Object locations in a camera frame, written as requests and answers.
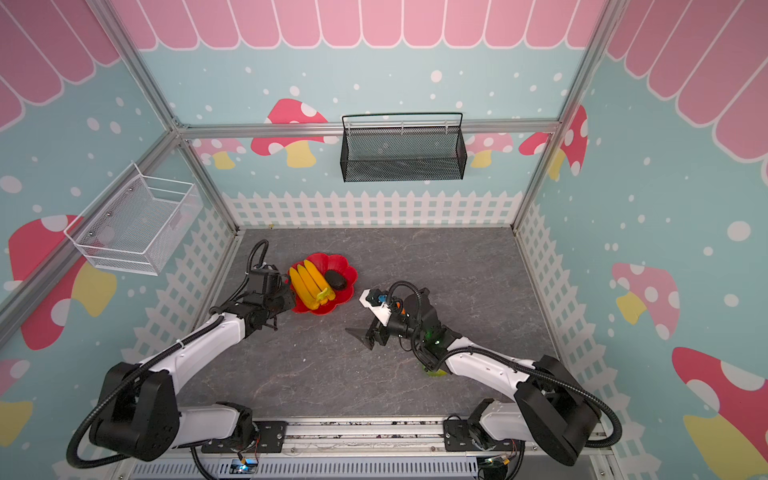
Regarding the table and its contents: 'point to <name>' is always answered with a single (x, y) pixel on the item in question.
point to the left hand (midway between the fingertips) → (289, 299)
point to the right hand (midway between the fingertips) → (356, 312)
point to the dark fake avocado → (337, 281)
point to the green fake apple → (438, 373)
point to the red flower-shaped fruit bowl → (325, 263)
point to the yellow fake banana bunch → (310, 287)
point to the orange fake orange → (398, 305)
